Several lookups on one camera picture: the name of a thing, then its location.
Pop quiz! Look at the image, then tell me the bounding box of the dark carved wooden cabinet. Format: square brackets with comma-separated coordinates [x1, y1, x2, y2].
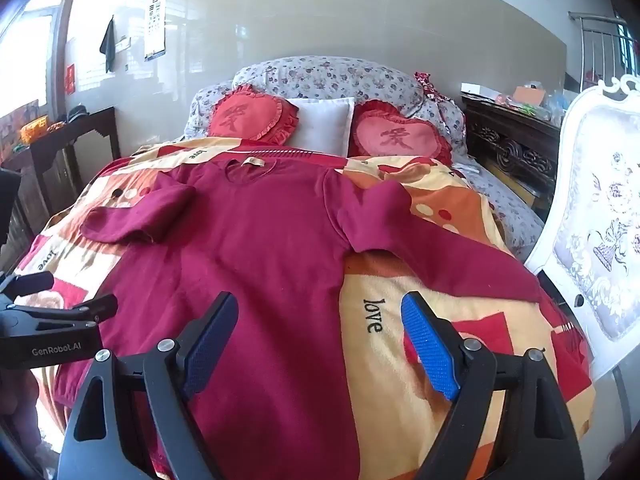
[460, 92, 563, 221]

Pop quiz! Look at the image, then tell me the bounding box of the orange box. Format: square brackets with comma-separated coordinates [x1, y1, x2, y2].
[20, 116, 51, 142]

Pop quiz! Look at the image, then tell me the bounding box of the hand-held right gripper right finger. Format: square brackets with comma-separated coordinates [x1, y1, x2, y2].
[400, 290, 586, 480]

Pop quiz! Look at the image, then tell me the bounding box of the window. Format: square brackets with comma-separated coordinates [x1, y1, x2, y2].
[0, 5, 57, 108]

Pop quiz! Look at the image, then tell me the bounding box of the dark red sweater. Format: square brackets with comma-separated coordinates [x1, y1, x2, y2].
[52, 156, 543, 480]

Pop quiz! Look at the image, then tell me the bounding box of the white square pillow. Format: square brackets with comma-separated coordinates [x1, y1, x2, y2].
[287, 97, 356, 156]

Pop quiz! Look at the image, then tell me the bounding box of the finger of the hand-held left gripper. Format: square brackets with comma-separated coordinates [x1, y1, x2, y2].
[10, 294, 118, 333]
[0, 271, 55, 306]

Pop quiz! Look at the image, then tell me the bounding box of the white flat box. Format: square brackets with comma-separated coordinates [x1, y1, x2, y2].
[460, 82, 516, 97]

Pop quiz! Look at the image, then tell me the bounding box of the red heart-shaped pillow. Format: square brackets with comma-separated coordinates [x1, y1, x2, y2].
[350, 100, 453, 166]
[207, 85, 301, 143]

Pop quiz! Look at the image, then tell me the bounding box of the wall calendar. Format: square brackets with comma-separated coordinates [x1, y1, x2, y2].
[144, 0, 167, 61]

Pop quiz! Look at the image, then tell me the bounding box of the floral bed sheet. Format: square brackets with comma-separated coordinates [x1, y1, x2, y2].
[452, 157, 546, 261]

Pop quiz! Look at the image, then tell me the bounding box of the orange and yellow printed blanket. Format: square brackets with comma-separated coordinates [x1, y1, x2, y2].
[10, 137, 598, 480]

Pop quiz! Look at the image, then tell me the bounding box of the dark wooden side table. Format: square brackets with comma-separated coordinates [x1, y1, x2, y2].
[0, 106, 121, 261]

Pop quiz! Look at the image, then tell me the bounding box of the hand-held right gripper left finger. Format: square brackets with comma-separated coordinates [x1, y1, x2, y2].
[60, 291, 240, 480]

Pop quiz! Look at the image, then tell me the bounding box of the metal stair railing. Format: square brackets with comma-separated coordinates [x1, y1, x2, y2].
[569, 10, 640, 93]

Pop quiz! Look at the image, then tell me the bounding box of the dark hanging cloth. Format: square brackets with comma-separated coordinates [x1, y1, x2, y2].
[99, 16, 117, 73]

